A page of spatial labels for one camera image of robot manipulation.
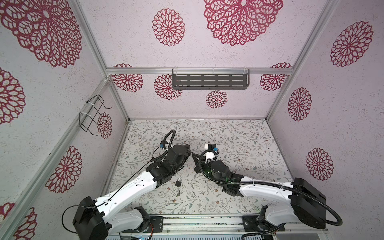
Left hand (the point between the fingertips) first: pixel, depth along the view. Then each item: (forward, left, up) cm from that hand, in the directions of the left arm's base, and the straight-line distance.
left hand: (189, 148), depth 77 cm
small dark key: (-16, +6, -22) cm, 28 cm away
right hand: (-3, -2, +1) cm, 4 cm away
